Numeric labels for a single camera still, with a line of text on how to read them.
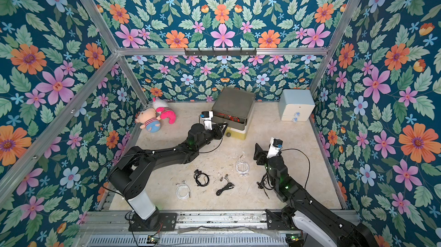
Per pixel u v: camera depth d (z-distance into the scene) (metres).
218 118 0.87
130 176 0.47
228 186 0.83
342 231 0.44
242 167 0.89
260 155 0.71
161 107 1.04
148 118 1.04
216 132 0.77
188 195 0.80
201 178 0.86
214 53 0.93
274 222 0.74
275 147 0.68
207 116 0.78
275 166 0.59
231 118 0.91
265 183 0.84
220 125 0.86
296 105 0.98
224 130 0.84
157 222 0.68
